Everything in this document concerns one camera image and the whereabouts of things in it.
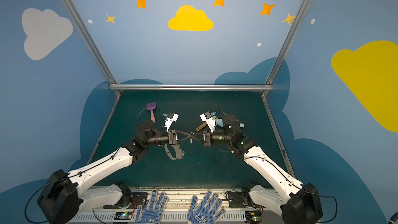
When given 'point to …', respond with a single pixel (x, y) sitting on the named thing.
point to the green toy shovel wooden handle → (200, 127)
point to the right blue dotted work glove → (203, 213)
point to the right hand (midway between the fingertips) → (194, 136)
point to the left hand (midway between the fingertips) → (191, 138)
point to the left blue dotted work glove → (152, 213)
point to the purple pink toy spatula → (151, 106)
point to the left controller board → (123, 215)
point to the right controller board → (253, 217)
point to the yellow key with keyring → (190, 138)
